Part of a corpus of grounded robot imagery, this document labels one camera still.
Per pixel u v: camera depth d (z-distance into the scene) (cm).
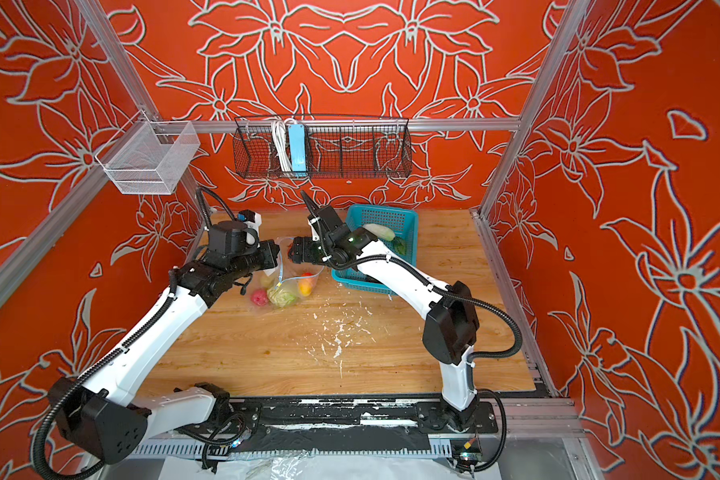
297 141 89
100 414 37
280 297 88
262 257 67
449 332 47
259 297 90
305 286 90
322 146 99
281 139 88
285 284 77
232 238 56
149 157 92
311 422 73
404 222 109
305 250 70
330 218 61
